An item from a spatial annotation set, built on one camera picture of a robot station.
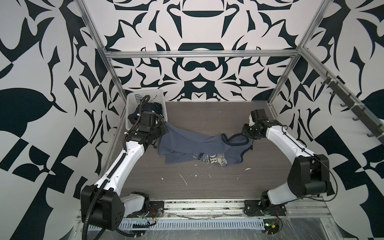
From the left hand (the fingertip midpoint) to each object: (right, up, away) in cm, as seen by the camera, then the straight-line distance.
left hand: (165, 123), depth 81 cm
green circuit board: (+51, -47, -10) cm, 71 cm away
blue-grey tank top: (+5, -13, +7) cm, 15 cm away
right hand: (+45, -5, +8) cm, 46 cm away
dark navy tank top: (-11, +10, +23) cm, 28 cm away
